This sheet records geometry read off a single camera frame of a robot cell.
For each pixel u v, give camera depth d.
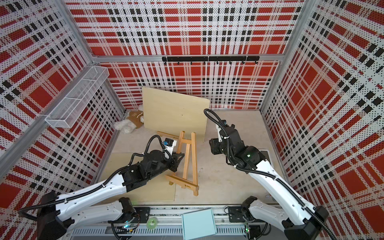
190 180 0.64
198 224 0.68
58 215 0.40
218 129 0.64
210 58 0.88
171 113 0.92
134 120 1.05
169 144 0.62
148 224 0.71
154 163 0.54
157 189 0.82
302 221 0.37
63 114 0.69
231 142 0.50
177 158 0.69
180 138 0.69
